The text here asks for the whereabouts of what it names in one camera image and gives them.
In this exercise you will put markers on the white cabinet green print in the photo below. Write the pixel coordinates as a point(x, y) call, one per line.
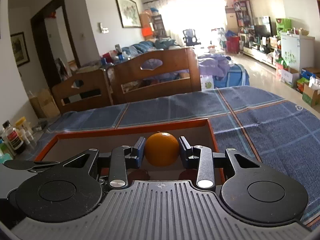
point(296, 52)

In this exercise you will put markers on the white standing air conditioner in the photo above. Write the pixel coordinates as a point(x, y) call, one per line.
point(230, 17)

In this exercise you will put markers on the blue fabric bag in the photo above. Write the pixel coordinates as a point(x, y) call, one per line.
point(235, 77)

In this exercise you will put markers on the blue patterned tablecloth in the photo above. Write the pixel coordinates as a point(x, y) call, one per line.
point(262, 130)

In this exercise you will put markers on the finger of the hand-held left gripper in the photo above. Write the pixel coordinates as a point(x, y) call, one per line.
point(17, 164)

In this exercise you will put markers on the blue office chair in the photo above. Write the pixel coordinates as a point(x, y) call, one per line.
point(191, 37)

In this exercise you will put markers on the wooden chair narrow cutout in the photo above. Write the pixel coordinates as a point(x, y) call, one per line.
point(82, 97)

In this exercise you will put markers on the black television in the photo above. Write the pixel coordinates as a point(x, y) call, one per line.
point(262, 28)

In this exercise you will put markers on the framed landscape painting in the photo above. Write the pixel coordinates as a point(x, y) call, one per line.
point(128, 10)

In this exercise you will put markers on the purple bedding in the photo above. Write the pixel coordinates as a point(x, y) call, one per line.
point(215, 65)

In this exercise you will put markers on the white green paper bag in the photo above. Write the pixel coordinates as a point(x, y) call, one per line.
point(208, 83)

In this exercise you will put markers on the red tomato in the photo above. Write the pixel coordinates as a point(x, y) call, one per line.
point(138, 175)
point(188, 175)

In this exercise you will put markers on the yellow lid can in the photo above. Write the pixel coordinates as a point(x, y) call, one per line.
point(21, 123)

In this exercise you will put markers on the tall cluttered bookshelf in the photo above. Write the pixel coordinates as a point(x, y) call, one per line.
point(242, 16)

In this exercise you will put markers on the orange paper bag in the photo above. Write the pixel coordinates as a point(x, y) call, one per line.
point(147, 32)

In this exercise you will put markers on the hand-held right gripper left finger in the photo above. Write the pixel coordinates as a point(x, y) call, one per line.
point(140, 152)

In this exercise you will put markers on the green box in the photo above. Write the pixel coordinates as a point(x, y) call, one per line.
point(284, 25)

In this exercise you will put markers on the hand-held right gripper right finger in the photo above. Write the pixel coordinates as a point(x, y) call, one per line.
point(183, 152)

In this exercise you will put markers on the brown cardboard box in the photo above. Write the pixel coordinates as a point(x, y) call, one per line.
point(45, 103)

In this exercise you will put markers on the open cardboard box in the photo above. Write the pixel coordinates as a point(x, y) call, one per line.
point(311, 93)

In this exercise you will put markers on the wooden chair fan cutout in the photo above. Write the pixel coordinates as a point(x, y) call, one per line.
point(162, 80)

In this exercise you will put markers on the orange cardboard box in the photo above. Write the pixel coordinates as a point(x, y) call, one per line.
point(100, 142)

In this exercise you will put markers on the red basket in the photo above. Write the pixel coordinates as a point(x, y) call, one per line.
point(233, 44)

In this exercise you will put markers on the dark framed picture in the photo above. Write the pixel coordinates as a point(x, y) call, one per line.
point(20, 49)

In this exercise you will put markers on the dark glass bottle black cap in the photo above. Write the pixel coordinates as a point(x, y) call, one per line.
point(13, 140)

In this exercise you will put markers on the small white jar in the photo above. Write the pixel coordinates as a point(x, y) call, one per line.
point(29, 136)

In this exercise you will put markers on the orange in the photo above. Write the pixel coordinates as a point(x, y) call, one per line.
point(162, 150)

